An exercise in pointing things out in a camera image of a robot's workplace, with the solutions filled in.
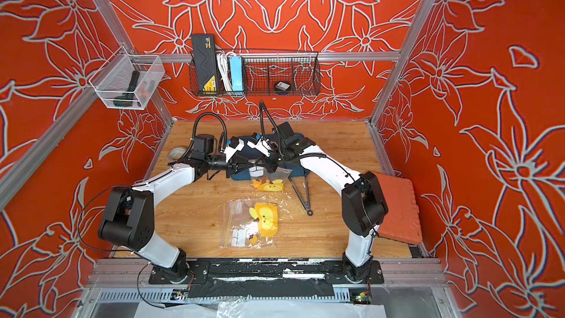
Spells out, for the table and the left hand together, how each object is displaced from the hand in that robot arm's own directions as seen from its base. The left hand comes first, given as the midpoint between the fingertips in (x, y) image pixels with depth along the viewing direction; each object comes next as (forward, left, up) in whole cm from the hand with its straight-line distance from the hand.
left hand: (251, 162), depth 83 cm
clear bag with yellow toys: (-18, -1, -14) cm, 23 cm away
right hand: (-1, -1, +1) cm, 2 cm away
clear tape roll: (+14, +41, -16) cm, 46 cm away
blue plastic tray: (-2, -4, +11) cm, 11 cm away
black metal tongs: (-9, -23, -16) cm, 29 cm away
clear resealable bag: (-3, -9, -10) cm, 13 cm away
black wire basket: (+40, -2, +14) cm, 42 cm away
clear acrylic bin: (+26, +55, +16) cm, 64 cm away
